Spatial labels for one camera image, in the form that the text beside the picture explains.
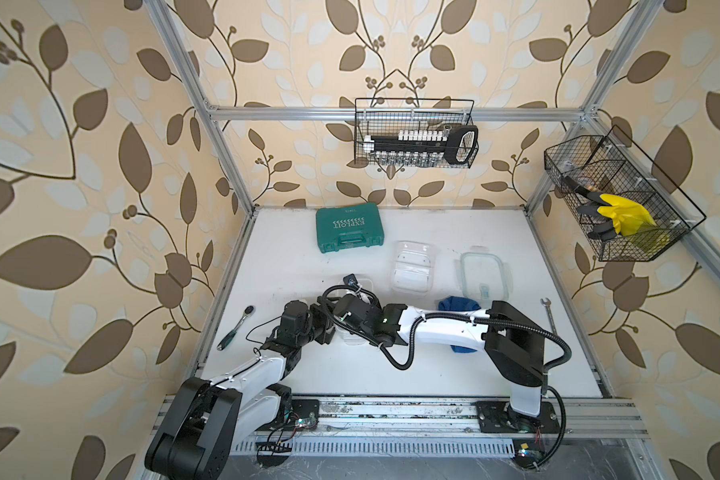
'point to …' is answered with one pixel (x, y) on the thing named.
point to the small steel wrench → (547, 303)
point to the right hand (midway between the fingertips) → (354, 307)
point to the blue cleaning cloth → (455, 303)
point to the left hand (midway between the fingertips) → (339, 305)
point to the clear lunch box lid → (482, 273)
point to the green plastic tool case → (342, 228)
